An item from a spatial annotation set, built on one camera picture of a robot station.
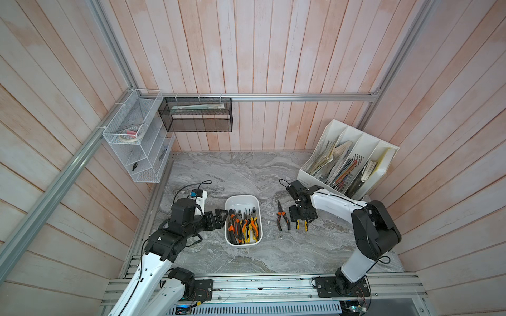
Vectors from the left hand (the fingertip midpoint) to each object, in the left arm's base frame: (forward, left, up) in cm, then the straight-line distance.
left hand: (218, 217), depth 74 cm
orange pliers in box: (0, -6, -12) cm, 14 cm away
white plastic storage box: (+15, -8, -15) cm, 23 cm away
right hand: (+9, -36, -17) cm, 41 cm away
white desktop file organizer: (+37, -65, -8) cm, 75 cm away
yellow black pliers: (+5, -35, -17) cm, 39 cm away
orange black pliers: (+10, -27, -16) cm, 33 cm away
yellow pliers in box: (+3, -13, -15) cm, 21 cm away
